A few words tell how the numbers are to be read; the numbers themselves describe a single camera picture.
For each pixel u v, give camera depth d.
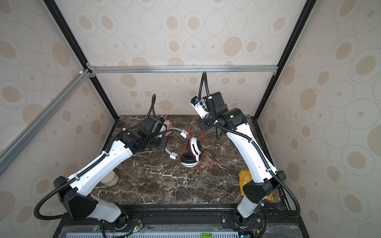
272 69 0.90
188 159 0.71
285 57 0.85
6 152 0.51
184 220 0.74
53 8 0.67
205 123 0.62
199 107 0.61
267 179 0.41
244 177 0.87
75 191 0.40
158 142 0.68
